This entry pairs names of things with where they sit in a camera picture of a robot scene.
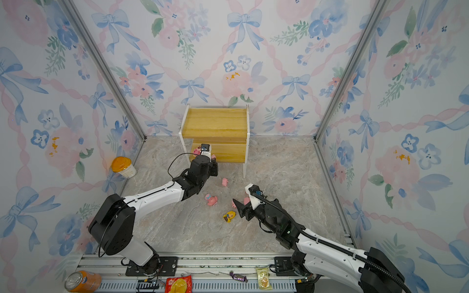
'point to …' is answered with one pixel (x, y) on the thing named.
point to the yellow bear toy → (229, 215)
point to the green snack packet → (263, 278)
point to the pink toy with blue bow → (212, 200)
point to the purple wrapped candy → (240, 278)
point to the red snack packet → (179, 284)
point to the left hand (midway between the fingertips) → (215, 157)
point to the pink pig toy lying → (233, 205)
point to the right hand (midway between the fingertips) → (242, 194)
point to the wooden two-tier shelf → (225, 127)
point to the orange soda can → (83, 281)
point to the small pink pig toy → (225, 182)
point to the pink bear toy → (197, 151)
